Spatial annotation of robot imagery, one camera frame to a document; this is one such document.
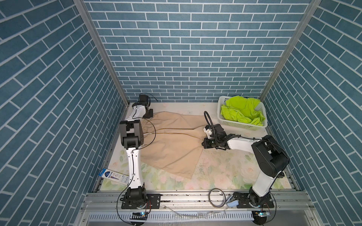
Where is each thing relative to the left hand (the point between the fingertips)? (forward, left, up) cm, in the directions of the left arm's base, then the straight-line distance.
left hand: (147, 114), depth 110 cm
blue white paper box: (-46, +12, -2) cm, 47 cm away
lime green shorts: (+2, -76, +4) cm, 76 cm away
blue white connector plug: (-61, -54, 0) cm, 82 cm away
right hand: (-25, -40, 0) cm, 48 cm away
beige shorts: (-22, -22, -4) cm, 31 cm away
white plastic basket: (-15, -72, +6) cm, 73 cm away
